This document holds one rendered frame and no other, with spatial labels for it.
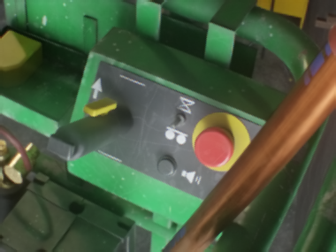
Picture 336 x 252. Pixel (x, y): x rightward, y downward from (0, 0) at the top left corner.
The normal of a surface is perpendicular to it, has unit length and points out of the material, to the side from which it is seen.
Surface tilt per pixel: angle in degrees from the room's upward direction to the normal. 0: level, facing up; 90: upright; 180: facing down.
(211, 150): 58
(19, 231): 0
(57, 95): 0
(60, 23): 90
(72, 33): 90
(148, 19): 90
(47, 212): 0
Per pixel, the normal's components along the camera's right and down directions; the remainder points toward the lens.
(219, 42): -0.45, 0.64
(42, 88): 0.07, -0.67
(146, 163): -0.35, 0.18
